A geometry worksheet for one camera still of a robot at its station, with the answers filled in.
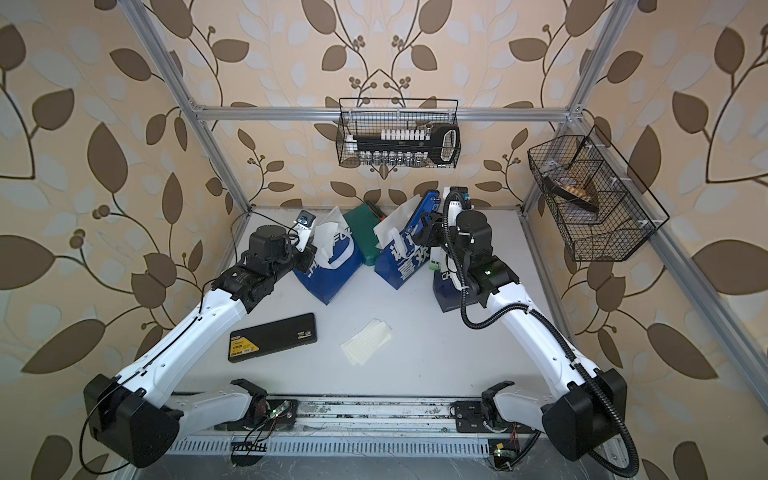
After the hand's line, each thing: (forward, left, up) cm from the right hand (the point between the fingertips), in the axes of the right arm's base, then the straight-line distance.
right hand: (425, 213), depth 74 cm
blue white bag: (+1, +25, -19) cm, 31 cm away
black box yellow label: (-17, +45, -32) cm, 58 cm away
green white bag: (+5, -6, -27) cm, 29 cm away
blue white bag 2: (+1, +7, -21) cm, 23 cm away
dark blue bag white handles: (-10, -7, -23) cm, 26 cm away
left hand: (-1, +32, -5) cm, 32 cm away
